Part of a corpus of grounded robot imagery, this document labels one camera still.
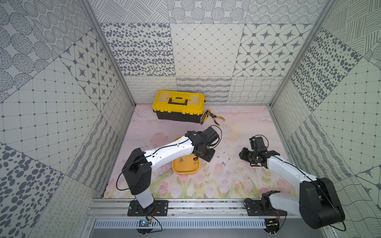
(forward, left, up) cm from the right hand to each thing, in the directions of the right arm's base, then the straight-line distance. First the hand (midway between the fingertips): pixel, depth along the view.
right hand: (243, 156), depth 89 cm
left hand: (-4, +21, +11) cm, 24 cm away
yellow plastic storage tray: (-5, +34, -2) cm, 35 cm away
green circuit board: (-34, +54, -4) cm, 64 cm away
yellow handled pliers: (+34, +21, 0) cm, 40 cm away
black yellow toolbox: (+30, +41, +13) cm, 53 cm away
